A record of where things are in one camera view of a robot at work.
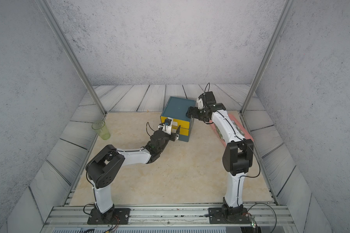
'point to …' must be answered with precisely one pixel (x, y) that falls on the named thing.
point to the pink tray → (216, 130)
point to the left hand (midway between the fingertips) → (176, 124)
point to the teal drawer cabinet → (176, 108)
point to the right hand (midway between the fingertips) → (192, 114)
